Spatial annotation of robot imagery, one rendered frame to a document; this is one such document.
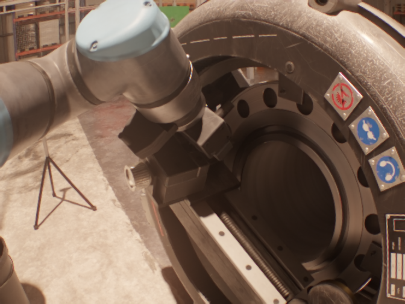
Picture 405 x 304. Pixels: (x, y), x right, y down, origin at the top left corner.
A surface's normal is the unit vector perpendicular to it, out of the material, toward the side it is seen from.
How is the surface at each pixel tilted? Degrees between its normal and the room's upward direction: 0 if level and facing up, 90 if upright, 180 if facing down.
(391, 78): 67
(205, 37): 90
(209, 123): 49
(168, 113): 133
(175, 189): 115
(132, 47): 122
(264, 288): 25
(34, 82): 63
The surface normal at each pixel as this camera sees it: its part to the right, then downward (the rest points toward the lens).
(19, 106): 0.99, -0.11
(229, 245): 0.20, -0.73
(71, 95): 0.14, 0.72
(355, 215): -0.82, 0.23
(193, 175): 0.54, 0.64
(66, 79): -0.01, 0.41
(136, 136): -0.29, -0.35
